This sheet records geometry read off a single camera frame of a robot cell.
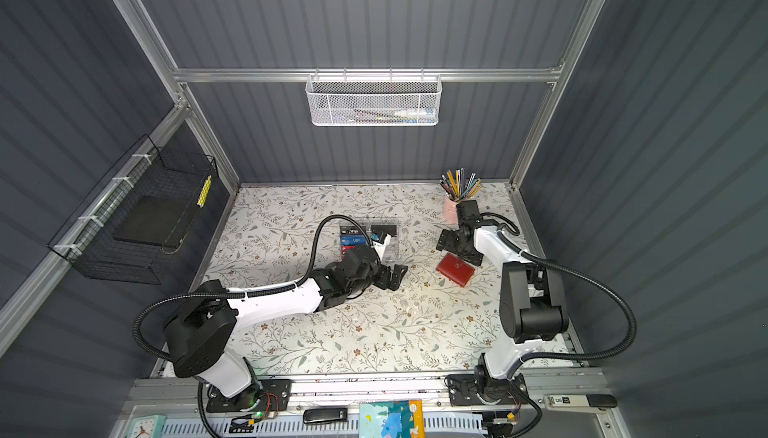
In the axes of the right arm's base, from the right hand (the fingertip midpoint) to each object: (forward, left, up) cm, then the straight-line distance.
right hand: (458, 250), depth 94 cm
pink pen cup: (+16, 0, -1) cm, 16 cm away
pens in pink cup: (+23, -2, +5) cm, 24 cm away
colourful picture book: (-44, +21, -4) cm, 49 cm away
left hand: (-8, +20, +8) cm, 23 cm away
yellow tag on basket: (+5, +73, +22) cm, 77 cm away
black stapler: (-44, +36, -1) cm, 57 cm away
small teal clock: (-46, +78, -1) cm, 90 cm away
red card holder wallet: (-5, +1, -3) cm, 6 cm away
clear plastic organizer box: (-8, +22, +19) cm, 30 cm away
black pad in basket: (-4, +83, +22) cm, 86 cm away
